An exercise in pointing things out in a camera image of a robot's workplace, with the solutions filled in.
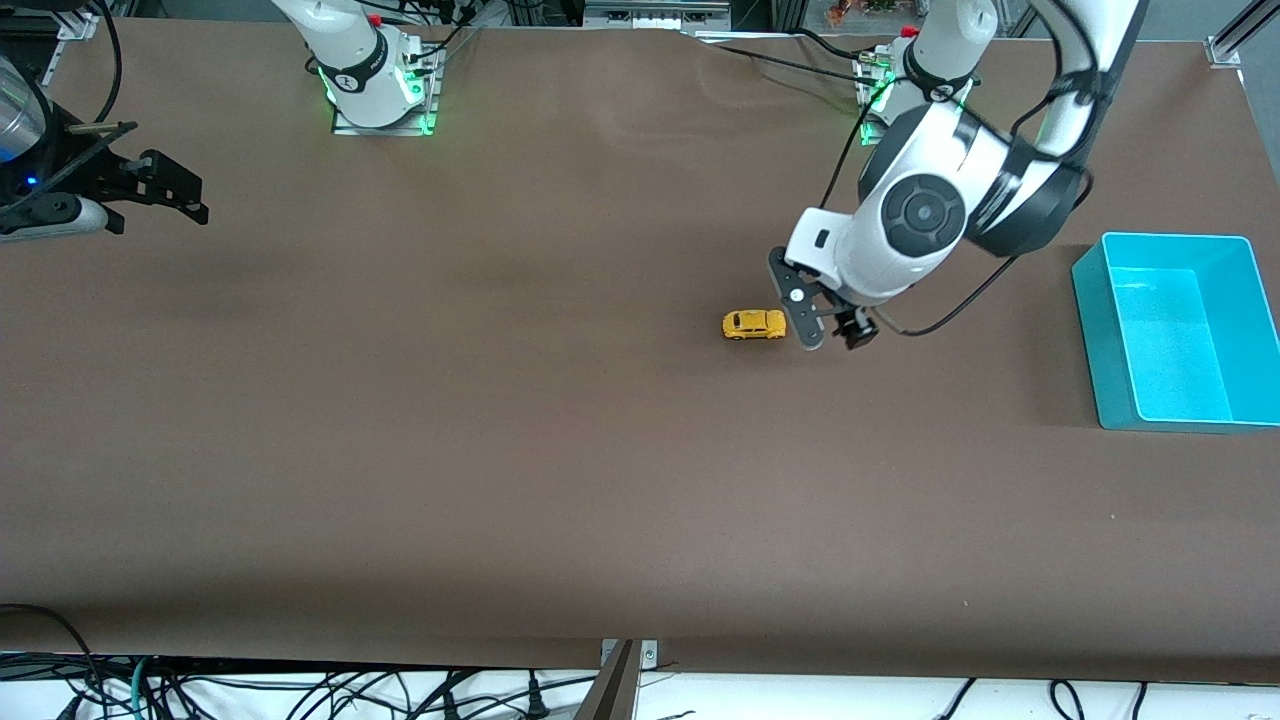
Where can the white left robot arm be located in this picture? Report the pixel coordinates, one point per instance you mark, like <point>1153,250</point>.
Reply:
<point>960,150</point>

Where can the dark metal post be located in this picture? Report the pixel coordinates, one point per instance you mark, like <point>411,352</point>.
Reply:
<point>610,695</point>

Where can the teal plastic bin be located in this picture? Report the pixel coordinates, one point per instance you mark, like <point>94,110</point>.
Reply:
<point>1170,340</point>

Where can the yellow beetle toy car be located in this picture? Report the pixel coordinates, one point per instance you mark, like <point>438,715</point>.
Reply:
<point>755,325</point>

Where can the small metal table bracket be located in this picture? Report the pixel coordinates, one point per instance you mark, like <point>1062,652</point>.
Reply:
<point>650,655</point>

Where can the grey power strip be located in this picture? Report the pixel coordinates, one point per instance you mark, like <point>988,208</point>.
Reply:
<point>655,14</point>

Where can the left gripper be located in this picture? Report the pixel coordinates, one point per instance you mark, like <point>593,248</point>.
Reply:
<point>858,326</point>

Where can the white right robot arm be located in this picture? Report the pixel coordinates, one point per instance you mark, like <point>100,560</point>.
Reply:
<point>352,45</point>

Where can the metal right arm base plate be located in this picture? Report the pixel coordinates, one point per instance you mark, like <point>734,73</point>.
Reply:
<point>420,126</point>

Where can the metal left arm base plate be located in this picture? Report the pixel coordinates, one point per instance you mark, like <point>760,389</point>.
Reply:
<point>872,128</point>

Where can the aluminium frame profile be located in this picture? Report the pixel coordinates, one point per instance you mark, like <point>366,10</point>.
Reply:
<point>1240,35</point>
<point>75,22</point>

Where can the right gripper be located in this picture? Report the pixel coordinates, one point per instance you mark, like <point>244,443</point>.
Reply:
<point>108,182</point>

